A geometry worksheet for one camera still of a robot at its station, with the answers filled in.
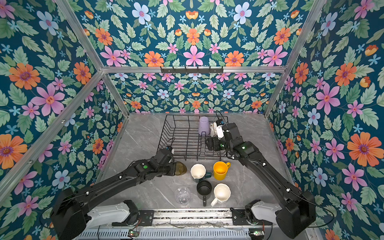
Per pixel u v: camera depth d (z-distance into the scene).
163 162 0.62
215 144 0.67
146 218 0.73
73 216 0.38
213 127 1.01
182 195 0.80
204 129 0.99
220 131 0.67
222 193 0.81
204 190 0.82
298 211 0.38
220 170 0.88
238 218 0.73
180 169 0.84
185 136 1.05
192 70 0.92
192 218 0.75
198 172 0.86
